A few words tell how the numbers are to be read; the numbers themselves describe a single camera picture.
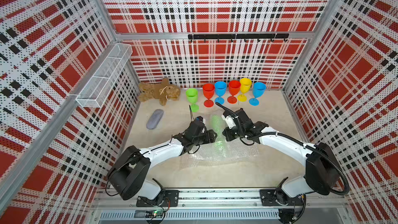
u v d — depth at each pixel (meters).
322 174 0.42
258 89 1.00
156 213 0.70
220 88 1.01
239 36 0.90
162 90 1.11
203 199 0.75
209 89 1.00
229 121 0.76
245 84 1.07
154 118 1.01
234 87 1.03
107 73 0.80
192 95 0.99
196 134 0.67
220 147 0.82
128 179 0.43
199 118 0.80
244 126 0.65
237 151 0.84
